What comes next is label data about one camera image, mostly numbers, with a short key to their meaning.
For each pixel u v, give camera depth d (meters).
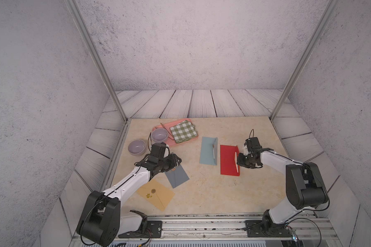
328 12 0.72
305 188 0.46
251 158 0.71
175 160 0.77
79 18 0.73
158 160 0.67
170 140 1.08
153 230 0.73
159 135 1.08
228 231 0.73
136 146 1.02
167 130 1.10
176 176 0.91
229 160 1.02
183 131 1.11
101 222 0.41
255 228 0.72
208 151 1.03
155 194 0.84
